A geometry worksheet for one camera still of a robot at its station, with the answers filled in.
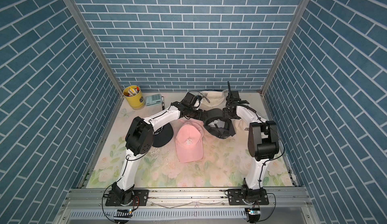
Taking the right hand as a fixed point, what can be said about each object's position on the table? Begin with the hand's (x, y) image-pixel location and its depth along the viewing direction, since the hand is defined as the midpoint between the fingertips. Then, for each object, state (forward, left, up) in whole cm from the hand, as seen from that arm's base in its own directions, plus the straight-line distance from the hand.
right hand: (231, 114), depth 99 cm
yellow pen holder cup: (+6, +67, +7) cm, 67 cm away
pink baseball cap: (-20, +26, -2) cm, 33 cm away
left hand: (-3, +17, +1) cm, 17 cm away
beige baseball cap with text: (-8, -6, -3) cm, 11 cm away
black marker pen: (+10, +50, -5) cm, 51 cm away
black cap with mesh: (-4, +10, -6) cm, 12 cm away
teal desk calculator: (+13, +58, -4) cm, 59 cm away
